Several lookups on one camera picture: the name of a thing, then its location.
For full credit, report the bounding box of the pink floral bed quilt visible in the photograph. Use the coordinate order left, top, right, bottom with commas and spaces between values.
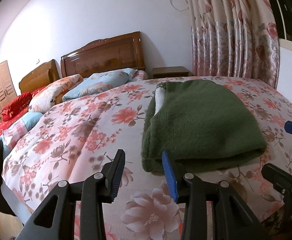
2, 77, 292, 239

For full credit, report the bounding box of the light blue folded blanket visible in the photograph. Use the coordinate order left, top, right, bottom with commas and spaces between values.
0, 112, 43, 159

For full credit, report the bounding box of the pink floral curtain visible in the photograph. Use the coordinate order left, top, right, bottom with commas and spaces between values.
187, 0, 280, 88

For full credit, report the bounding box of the light blue floral pillow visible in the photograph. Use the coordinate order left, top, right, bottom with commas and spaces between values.
62, 68, 137, 102

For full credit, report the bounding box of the carved wooden headboard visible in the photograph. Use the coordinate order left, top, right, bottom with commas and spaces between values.
61, 31, 145, 77

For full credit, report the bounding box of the dark wooden nightstand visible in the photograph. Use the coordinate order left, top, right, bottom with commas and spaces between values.
152, 66, 193, 79

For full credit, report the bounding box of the orange floral pillow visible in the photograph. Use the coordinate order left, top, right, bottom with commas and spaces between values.
29, 74, 83, 114

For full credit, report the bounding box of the red blanket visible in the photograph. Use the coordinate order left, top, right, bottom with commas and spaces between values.
0, 86, 45, 136

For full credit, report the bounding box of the green and white knit sweater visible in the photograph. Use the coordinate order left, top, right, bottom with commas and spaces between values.
141, 80, 267, 173

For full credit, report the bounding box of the plain wooden headboard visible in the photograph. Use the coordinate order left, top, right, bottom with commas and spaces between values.
19, 60, 60, 93

